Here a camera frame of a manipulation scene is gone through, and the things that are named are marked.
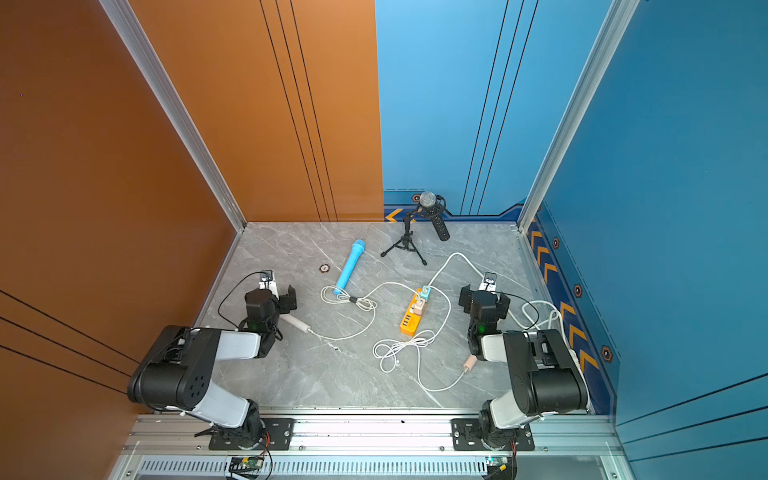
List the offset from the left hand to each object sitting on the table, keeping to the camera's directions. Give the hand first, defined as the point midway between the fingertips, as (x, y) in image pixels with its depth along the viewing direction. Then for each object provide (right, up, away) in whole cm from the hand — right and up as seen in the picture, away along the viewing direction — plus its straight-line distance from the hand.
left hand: (275, 284), depth 94 cm
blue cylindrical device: (+25, +12, +14) cm, 31 cm away
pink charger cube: (+45, -6, -6) cm, 46 cm away
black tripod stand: (+43, +13, +11) cm, 46 cm away
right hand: (+67, -1, -1) cm, 67 cm away
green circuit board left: (+2, -41, -23) cm, 47 cm away
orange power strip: (+43, -11, -5) cm, 45 cm away
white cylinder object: (+8, -11, -3) cm, 14 cm away
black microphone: (+51, +24, 0) cm, 56 cm away
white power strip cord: (+58, +9, +14) cm, 60 cm away
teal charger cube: (+48, -1, -3) cm, 48 cm away
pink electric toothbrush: (+59, -21, -11) cm, 64 cm away
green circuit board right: (+63, -41, -22) cm, 79 cm away
